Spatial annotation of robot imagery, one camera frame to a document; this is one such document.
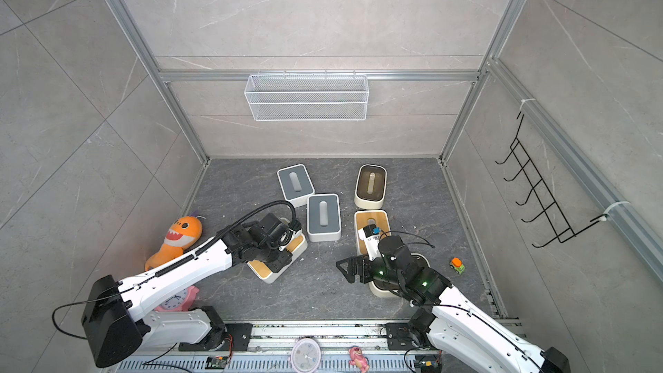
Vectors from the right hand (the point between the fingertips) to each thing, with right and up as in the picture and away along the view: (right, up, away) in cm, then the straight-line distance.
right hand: (351, 262), depth 74 cm
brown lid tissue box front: (+11, -5, -9) cm, 15 cm away
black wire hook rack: (+51, +22, -5) cm, 56 cm away
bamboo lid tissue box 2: (+10, +10, +20) cm, 24 cm away
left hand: (-19, +2, +6) cm, 20 cm away
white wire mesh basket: (-6, +57, +27) cm, 64 cm away
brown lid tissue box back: (+10, +23, +30) cm, 39 cm away
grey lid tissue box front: (-9, +9, +24) cm, 27 cm away
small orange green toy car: (+37, -5, +12) cm, 39 cm away
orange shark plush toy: (-56, +6, +12) cm, 58 cm away
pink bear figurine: (+2, -24, -6) cm, 25 cm away
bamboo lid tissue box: (-27, -3, +1) cm, 27 cm away
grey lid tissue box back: (-21, +22, +31) cm, 44 cm away
